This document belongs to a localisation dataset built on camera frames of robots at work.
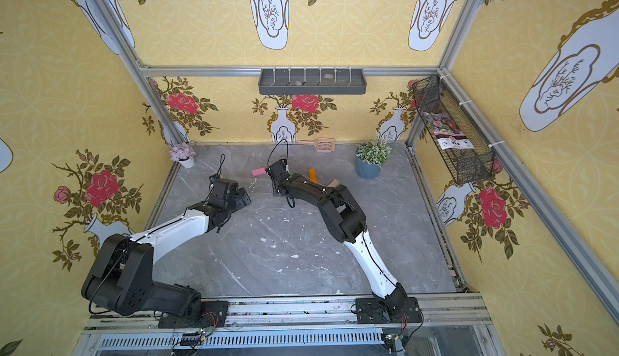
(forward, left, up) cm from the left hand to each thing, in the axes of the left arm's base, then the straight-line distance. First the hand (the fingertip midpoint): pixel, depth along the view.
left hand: (240, 197), depth 93 cm
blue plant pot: (+12, -51, 0) cm, 53 cm away
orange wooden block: (+16, -28, -8) cm, 33 cm away
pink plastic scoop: (+34, -36, -8) cm, 50 cm away
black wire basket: (+3, -82, +13) cm, 83 cm away
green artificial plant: (+15, -53, +8) cm, 55 cm away
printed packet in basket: (+4, -71, +28) cm, 76 cm away
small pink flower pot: (+21, +27, +2) cm, 35 cm away
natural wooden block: (+10, -37, -7) cm, 39 cm away
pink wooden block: (+18, -4, -7) cm, 19 cm away
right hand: (+8, -14, -8) cm, 18 cm away
